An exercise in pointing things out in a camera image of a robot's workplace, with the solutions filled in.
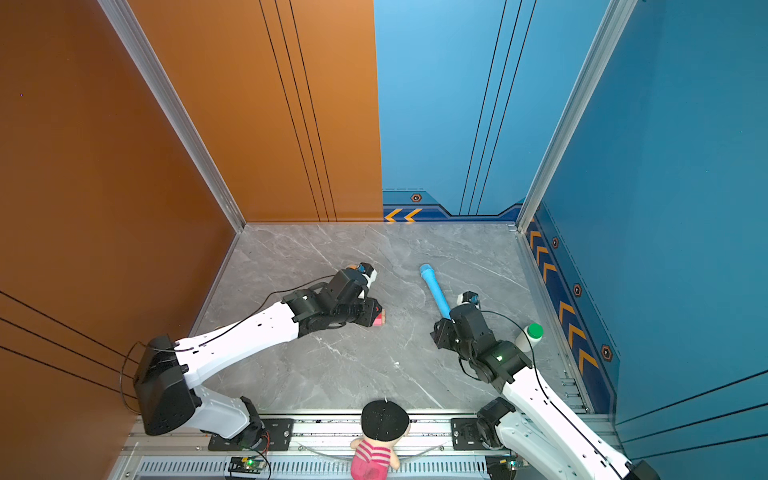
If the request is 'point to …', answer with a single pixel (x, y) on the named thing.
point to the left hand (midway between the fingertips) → (380, 306)
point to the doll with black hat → (385, 423)
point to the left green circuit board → (252, 464)
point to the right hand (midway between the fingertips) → (436, 327)
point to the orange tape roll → (353, 267)
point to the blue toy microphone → (432, 279)
